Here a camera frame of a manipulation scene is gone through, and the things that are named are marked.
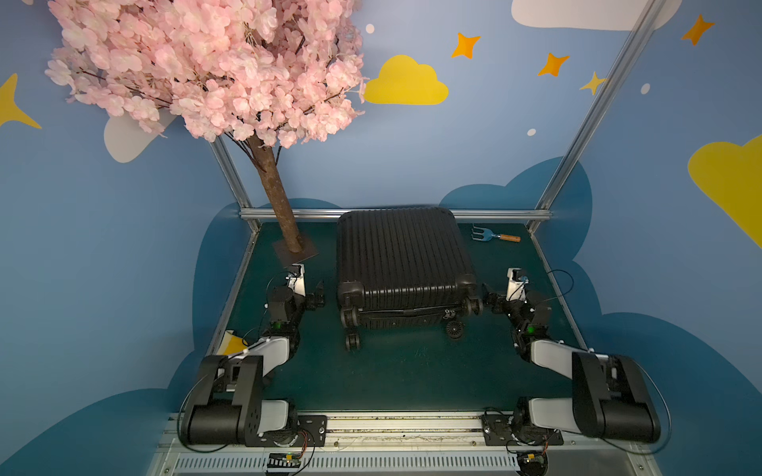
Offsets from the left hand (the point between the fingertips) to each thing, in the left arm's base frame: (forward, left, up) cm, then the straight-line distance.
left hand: (307, 277), depth 90 cm
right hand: (+1, -61, -1) cm, 61 cm away
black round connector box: (-44, -63, -15) cm, 78 cm away
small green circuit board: (-45, 0, -15) cm, 48 cm away
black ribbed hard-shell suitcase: (-3, -29, +10) cm, 31 cm away
